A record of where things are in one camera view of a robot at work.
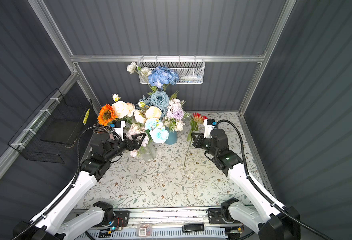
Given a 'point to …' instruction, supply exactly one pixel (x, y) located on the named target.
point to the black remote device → (193, 227)
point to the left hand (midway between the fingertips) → (139, 133)
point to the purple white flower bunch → (174, 121)
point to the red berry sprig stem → (196, 119)
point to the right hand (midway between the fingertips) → (193, 135)
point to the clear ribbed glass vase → (148, 153)
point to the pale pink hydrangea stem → (135, 129)
